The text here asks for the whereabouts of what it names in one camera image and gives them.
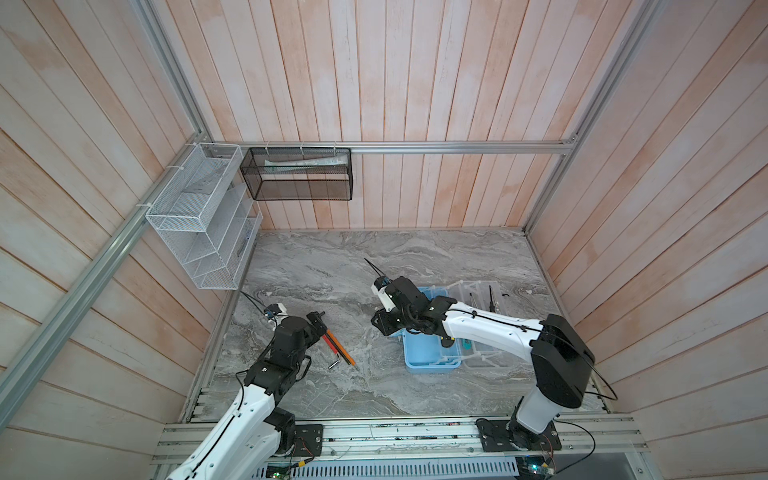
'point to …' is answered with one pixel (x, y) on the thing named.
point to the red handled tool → (336, 349)
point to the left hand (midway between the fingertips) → (310, 326)
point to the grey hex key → (333, 364)
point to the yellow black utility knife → (447, 342)
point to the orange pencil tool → (333, 337)
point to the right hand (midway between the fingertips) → (374, 319)
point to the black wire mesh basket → (299, 173)
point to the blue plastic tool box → (426, 353)
